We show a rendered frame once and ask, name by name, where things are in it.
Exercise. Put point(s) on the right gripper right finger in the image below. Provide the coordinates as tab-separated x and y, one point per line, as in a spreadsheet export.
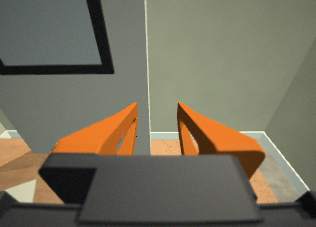
214	138

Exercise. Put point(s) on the black mirror frame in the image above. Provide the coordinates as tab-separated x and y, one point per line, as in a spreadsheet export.
98	23

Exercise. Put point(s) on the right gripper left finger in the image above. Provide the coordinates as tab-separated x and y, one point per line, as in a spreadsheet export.
103	137

